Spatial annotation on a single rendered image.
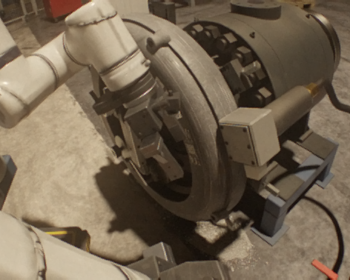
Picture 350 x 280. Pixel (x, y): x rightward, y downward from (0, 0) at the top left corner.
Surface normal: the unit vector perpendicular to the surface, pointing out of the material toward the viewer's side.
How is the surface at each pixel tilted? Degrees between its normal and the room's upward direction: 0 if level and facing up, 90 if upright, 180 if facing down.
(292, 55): 51
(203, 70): 42
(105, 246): 0
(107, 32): 71
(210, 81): 46
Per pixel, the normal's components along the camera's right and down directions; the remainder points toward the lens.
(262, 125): 0.54, 0.11
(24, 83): 0.81, -0.18
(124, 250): -0.10, -0.77
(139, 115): -0.07, 0.54
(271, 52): 0.36, -0.25
